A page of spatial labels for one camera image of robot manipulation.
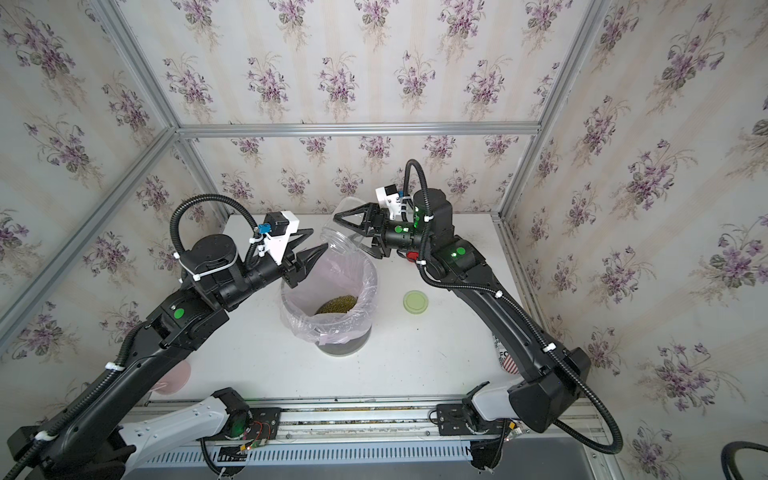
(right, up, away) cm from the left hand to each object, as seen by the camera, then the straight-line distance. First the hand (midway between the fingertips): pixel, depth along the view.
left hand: (318, 237), depth 59 cm
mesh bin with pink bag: (-2, -21, +34) cm, 40 cm away
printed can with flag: (+47, -33, +23) cm, 62 cm away
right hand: (+6, +1, 0) cm, 6 cm away
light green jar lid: (+23, -21, +37) cm, 49 cm away
